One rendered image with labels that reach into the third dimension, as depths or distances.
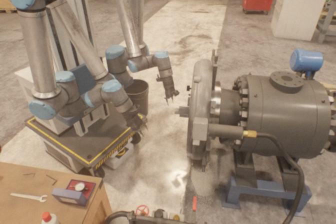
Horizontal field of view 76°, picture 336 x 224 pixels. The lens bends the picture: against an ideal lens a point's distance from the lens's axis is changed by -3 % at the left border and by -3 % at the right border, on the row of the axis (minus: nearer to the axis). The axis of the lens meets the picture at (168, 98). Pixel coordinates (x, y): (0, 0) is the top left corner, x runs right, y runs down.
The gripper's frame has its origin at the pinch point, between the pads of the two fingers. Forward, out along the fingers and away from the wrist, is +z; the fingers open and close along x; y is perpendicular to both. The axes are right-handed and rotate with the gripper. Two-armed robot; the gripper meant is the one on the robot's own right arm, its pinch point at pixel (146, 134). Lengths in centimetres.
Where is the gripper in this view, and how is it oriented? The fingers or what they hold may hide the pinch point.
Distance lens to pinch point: 131.5
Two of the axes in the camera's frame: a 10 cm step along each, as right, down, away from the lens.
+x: -4.0, 6.3, -6.7
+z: 4.1, 7.8, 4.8
